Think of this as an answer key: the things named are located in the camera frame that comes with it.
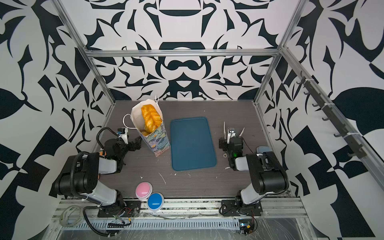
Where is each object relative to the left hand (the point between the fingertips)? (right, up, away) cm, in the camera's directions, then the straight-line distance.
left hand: (134, 133), depth 92 cm
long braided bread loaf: (+13, +10, -6) cm, 17 cm away
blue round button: (+17, -32, -18) cm, 40 cm away
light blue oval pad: (+79, -10, +3) cm, 79 cm away
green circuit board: (+61, -41, -21) cm, 76 cm away
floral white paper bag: (+17, -3, -11) cm, 21 cm away
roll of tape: (-24, -36, -22) cm, 49 cm away
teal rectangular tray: (+35, -8, +5) cm, 37 cm away
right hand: (+60, -2, +2) cm, 60 cm away
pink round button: (+10, -28, -13) cm, 32 cm away
